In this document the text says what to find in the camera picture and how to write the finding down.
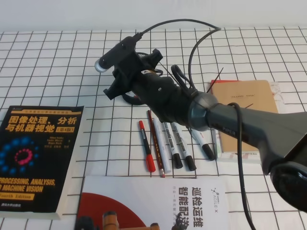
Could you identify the black mesh pen holder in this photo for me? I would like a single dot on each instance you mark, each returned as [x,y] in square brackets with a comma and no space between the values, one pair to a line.
[134,98]

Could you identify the brown kraft notebook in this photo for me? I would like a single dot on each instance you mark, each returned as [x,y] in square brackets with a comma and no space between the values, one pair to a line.
[251,94]

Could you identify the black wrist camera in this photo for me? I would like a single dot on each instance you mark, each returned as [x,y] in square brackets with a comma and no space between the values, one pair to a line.
[118,53]

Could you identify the white marker black cap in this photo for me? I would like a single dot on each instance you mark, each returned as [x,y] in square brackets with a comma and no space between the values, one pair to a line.
[188,157]
[173,146]
[203,144]

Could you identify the black image processing textbook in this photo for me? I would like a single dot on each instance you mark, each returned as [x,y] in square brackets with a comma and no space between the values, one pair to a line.
[38,145]

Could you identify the red pencil with eraser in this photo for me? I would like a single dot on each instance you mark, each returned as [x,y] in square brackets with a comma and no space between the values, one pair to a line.
[156,145]

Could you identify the white Agilex brochure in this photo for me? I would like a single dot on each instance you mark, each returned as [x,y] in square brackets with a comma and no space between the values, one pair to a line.
[139,203]

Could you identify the white marker black cap middle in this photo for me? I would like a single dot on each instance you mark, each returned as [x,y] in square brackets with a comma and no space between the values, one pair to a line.
[188,157]

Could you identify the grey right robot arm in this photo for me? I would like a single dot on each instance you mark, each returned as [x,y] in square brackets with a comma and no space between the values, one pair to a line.
[280,138]

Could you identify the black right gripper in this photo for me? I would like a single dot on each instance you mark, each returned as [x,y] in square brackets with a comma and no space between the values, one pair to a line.
[168,101]

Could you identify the white marker black cap right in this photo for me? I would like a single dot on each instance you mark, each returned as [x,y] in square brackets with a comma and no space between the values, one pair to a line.
[203,144]

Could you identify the white marker without cap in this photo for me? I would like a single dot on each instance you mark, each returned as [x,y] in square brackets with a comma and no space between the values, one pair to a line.
[162,145]

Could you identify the white book under notebook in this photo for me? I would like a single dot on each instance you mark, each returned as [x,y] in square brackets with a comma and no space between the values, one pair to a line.
[275,88]

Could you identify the red and black pen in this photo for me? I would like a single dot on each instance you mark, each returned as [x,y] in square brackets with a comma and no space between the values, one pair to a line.
[149,159]

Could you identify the white marker black cap left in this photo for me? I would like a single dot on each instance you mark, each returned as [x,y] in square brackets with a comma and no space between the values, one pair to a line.
[173,146]

